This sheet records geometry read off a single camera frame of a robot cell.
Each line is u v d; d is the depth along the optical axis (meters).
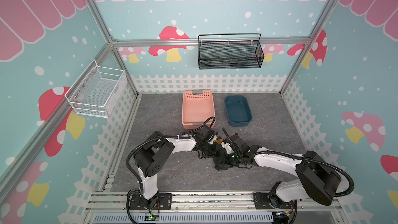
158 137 0.54
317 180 0.43
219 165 0.81
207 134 0.76
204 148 0.79
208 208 0.74
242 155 0.67
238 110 1.11
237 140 0.69
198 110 1.06
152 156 0.49
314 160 0.43
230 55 0.94
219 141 0.83
